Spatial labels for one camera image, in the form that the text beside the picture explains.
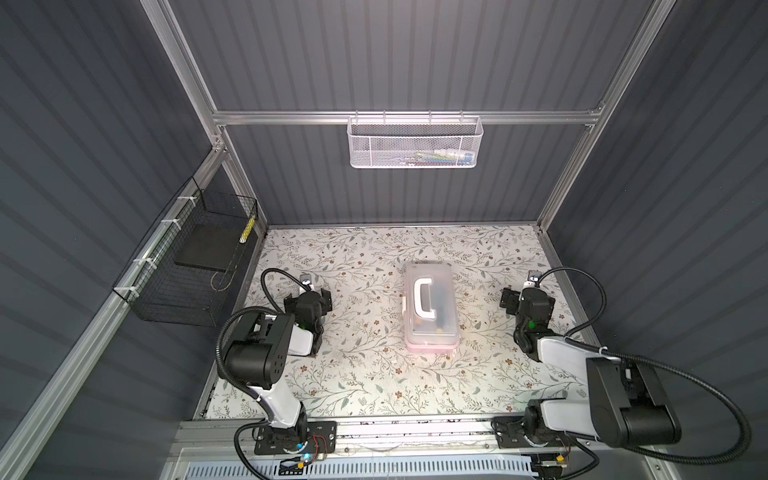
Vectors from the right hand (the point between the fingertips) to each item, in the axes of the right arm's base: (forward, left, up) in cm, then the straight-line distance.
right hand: (531, 291), depth 89 cm
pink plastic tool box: (-6, +32, +2) cm, 32 cm away
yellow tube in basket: (+8, +82, +20) cm, 85 cm away
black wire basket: (-6, +93, +21) cm, 96 cm away
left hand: (+2, +71, -3) cm, 71 cm away
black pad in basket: (+3, +90, +20) cm, 92 cm away
